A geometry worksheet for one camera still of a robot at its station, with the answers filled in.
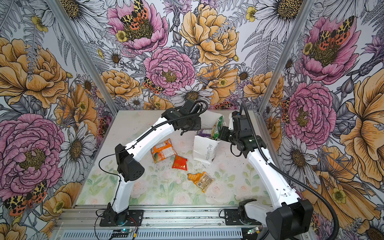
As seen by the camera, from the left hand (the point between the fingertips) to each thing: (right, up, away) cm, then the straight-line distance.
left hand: (196, 129), depth 83 cm
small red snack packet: (-9, -21, +9) cm, 25 cm away
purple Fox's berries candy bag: (+5, -3, +11) cm, 12 cm away
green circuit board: (-35, -49, -11) cm, 61 cm away
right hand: (+12, -3, -5) cm, 13 cm away
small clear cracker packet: (+4, -30, +2) cm, 30 cm away
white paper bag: (+4, -10, -3) cm, 11 cm away
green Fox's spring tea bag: (+11, -1, 0) cm, 11 cm away
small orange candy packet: (-1, -28, +4) cm, 28 cm away
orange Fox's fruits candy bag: (-21, -14, +11) cm, 27 cm away
